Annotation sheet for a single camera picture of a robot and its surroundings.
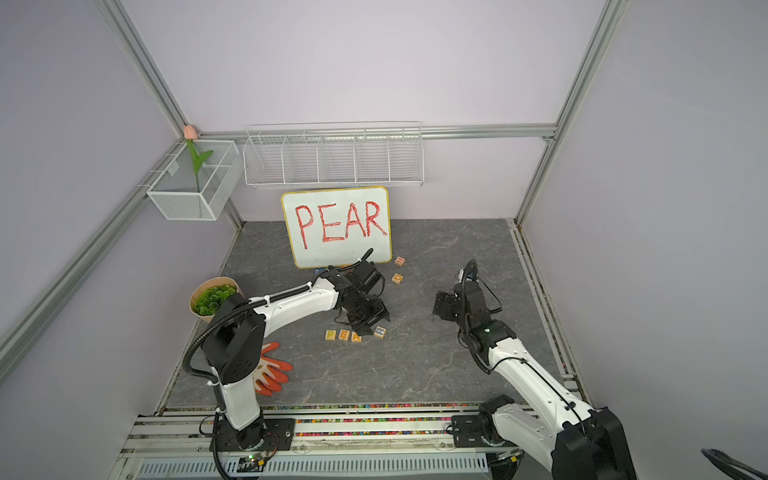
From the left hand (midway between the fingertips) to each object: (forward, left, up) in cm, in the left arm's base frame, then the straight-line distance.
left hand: (386, 326), depth 85 cm
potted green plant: (+11, +52, +4) cm, 53 cm away
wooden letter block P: (+1, +17, -6) cm, 18 cm away
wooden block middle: (+20, -5, -6) cm, 21 cm away
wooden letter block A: (0, +10, -6) cm, 11 cm away
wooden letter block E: (+1, +13, -6) cm, 14 cm away
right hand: (+6, -19, +6) cm, 20 cm away
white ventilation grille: (-29, +44, -8) cm, 53 cm away
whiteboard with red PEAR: (+33, +14, +8) cm, 37 cm away
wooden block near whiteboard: (+28, -6, -7) cm, 29 cm away
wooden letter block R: (+1, +2, -6) cm, 7 cm away
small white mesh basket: (+28, +53, +29) cm, 67 cm away
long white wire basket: (+54, +17, +21) cm, 60 cm away
